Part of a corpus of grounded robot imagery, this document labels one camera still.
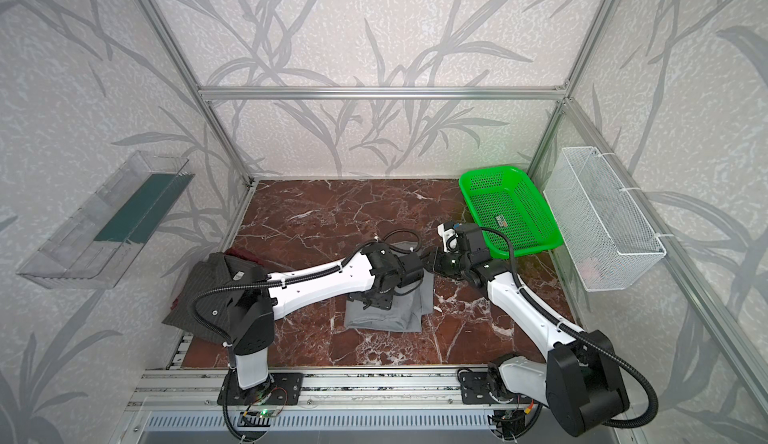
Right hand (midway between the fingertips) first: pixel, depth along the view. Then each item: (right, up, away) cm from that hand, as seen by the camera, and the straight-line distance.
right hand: (419, 251), depth 82 cm
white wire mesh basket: (+38, +5, -22) cm, 44 cm away
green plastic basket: (+35, +16, +33) cm, 51 cm away
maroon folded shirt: (-57, -3, +15) cm, 60 cm away
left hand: (-12, -11, -3) cm, 16 cm away
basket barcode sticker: (+31, +7, +25) cm, 41 cm away
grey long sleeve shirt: (-3, -15, -3) cm, 16 cm away
